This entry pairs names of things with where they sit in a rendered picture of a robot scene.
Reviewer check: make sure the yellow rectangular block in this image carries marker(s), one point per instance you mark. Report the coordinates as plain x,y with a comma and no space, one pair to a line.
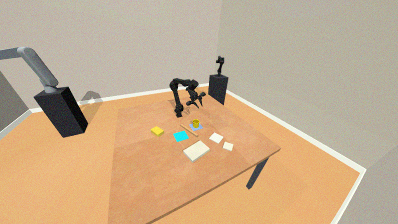
157,131

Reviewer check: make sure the yellow cup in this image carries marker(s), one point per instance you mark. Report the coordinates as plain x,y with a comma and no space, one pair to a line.
195,123

